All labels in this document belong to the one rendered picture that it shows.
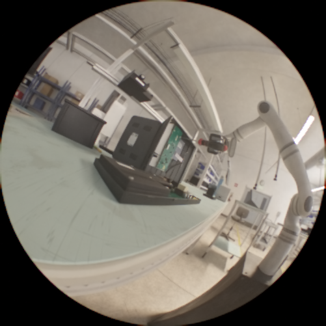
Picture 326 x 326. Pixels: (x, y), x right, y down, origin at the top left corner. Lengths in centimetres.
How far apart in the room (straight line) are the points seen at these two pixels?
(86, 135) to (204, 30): 278
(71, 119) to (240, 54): 245
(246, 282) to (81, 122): 78
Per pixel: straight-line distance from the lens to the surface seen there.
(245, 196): 695
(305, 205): 50
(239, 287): 48
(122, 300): 111
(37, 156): 15
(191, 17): 287
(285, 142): 50
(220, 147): 34
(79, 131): 44
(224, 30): 280
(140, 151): 40
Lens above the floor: 105
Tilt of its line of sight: 3 degrees up
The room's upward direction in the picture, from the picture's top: 25 degrees clockwise
